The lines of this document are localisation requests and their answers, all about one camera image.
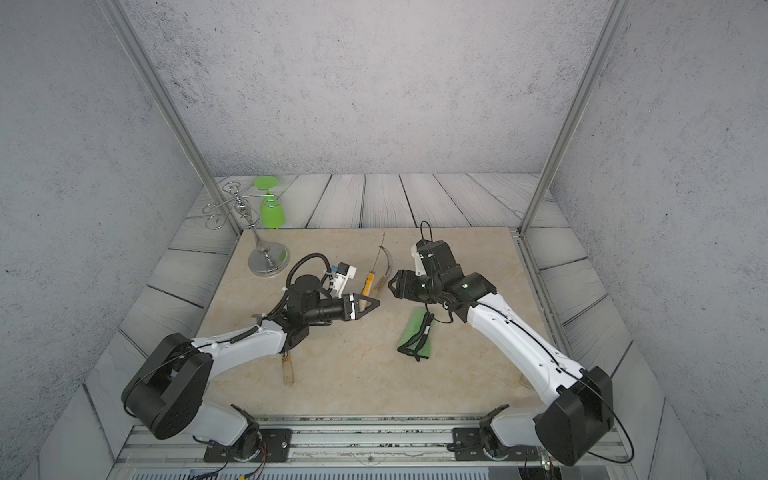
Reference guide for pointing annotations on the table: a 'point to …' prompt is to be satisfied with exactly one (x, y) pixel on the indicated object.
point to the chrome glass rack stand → (265, 258)
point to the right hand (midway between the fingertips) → (397, 286)
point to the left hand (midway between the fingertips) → (380, 308)
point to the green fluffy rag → (413, 329)
